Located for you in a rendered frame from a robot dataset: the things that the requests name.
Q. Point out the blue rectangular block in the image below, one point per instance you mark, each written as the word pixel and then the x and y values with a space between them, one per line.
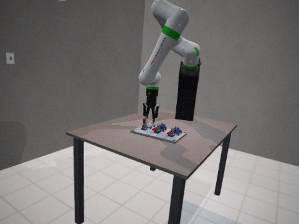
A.
pixel 177 131

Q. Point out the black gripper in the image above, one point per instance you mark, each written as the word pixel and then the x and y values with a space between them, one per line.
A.
pixel 151 105

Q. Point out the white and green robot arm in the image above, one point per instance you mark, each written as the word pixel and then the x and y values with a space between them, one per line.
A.
pixel 173 21

